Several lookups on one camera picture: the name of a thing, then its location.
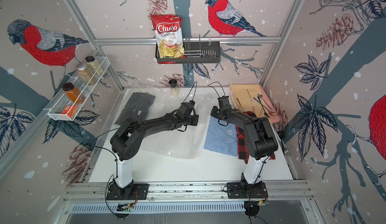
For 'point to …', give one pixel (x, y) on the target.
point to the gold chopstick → (252, 101)
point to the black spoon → (265, 113)
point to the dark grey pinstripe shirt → (136, 108)
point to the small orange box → (70, 110)
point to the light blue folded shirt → (221, 136)
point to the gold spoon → (238, 100)
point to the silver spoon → (260, 96)
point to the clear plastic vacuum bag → (175, 143)
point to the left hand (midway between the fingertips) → (201, 116)
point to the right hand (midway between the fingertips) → (211, 110)
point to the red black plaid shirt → (243, 153)
